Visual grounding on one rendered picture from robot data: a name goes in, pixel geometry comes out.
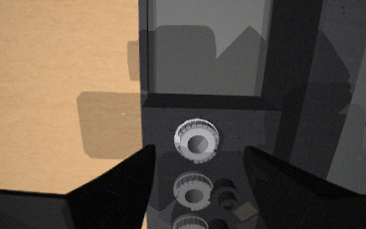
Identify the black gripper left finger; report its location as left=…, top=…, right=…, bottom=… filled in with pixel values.
left=0, top=144, right=156, bottom=229

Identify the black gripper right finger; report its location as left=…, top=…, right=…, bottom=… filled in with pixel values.
left=243, top=146, right=366, bottom=229

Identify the black long square bar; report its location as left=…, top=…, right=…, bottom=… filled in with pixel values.
left=261, top=0, right=366, bottom=180

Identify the grey flanged bushing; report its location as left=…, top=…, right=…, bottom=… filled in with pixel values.
left=177, top=120, right=219, bottom=163

